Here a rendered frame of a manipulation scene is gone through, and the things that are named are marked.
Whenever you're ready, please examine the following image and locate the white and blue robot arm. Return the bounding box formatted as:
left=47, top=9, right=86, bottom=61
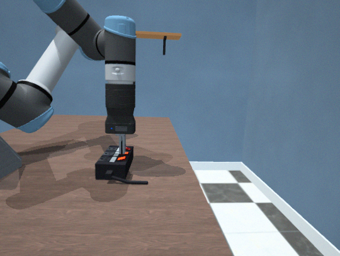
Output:
left=0, top=0, right=137, bottom=133

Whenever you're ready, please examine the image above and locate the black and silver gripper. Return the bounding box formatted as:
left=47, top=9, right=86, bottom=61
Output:
left=105, top=64, right=135, bottom=154

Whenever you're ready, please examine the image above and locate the black power strip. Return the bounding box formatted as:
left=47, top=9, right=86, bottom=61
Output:
left=95, top=146, right=148, bottom=184

